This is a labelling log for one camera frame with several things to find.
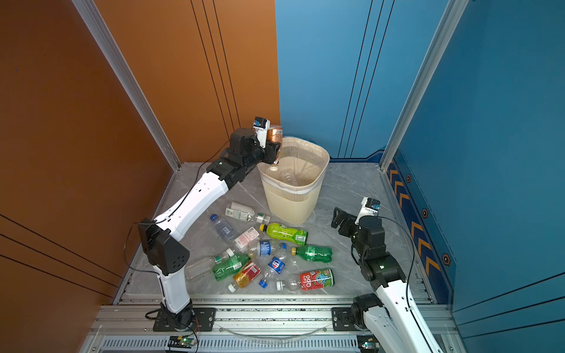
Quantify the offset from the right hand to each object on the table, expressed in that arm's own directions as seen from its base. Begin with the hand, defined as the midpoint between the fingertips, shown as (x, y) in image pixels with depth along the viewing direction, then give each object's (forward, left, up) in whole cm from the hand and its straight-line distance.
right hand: (343, 212), depth 75 cm
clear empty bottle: (-11, +53, -21) cm, 58 cm away
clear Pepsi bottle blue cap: (-12, +24, -17) cm, 32 cm away
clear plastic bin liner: (+29, +14, -6) cm, 32 cm away
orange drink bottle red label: (-17, +36, -16) cm, 43 cm away
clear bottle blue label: (-6, +28, -15) cm, 33 cm away
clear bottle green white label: (+9, +41, -15) cm, 44 cm away
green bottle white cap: (-12, +41, -16) cm, 45 cm away
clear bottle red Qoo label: (-17, +11, -16) cm, 26 cm away
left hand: (+21, +23, +15) cm, 35 cm away
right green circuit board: (-35, -7, -25) cm, 43 cm away
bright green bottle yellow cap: (-1, +16, -16) cm, 22 cm away
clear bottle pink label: (-2, +36, -16) cm, 39 cm away
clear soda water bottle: (+3, +46, -16) cm, 49 cm away
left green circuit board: (-34, +53, -22) cm, 67 cm away
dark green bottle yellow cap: (-8, +10, -16) cm, 20 cm away
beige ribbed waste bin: (+4, +18, -4) cm, 19 cm away
